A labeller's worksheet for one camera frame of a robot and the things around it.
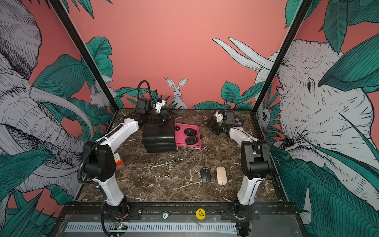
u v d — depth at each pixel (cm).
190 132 98
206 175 86
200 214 73
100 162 48
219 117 90
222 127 74
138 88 69
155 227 70
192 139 96
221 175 84
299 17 73
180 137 99
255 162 51
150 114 75
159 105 81
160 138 82
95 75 98
